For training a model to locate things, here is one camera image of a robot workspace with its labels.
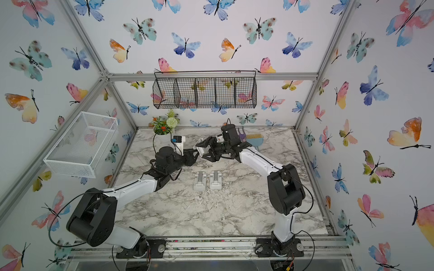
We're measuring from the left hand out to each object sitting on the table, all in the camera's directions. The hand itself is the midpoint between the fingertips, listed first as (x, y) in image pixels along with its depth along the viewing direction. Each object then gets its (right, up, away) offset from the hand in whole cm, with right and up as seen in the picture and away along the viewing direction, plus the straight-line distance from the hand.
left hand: (198, 148), depth 85 cm
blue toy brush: (+35, +5, +30) cm, 46 cm away
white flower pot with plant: (-23, +12, +16) cm, 31 cm away
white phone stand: (0, -18, +8) cm, 20 cm away
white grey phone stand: (+9, -18, +8) cm, 21 cm away
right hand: (+1, 0, -5) cm, 5 cm away
